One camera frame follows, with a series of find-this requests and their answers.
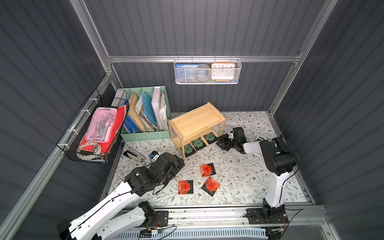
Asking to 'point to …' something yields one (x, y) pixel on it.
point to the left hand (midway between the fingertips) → (180, 165)
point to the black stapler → (134, 155)
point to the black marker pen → (283, 139)
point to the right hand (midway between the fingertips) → (218, 139)
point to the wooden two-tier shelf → (195, 124)
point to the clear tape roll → (97, 151)
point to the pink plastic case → (101, 124)
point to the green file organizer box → (148, 115)
